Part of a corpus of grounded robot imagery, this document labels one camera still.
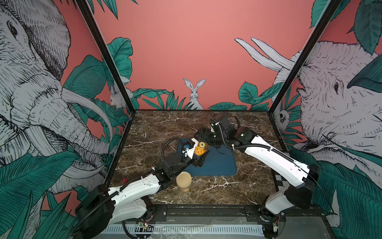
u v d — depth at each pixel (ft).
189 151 2.03
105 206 1.34
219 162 3.05
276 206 1.90
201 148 2.23
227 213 2.48
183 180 2.45
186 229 2.30
